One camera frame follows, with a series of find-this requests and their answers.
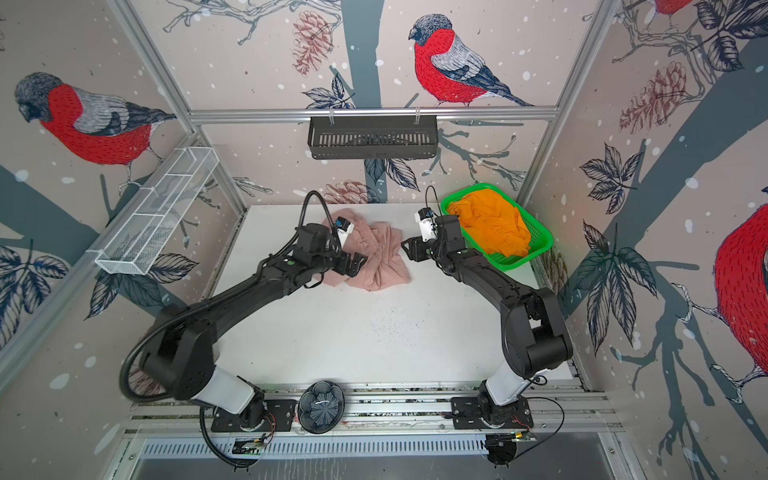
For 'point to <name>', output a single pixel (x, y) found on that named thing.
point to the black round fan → (321, 407)
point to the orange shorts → (492, 223)
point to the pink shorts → (381, 244)
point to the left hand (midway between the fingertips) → (354, 250)
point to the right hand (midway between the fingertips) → (409, 243)
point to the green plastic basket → (540, 236)
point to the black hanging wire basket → (372, 137)
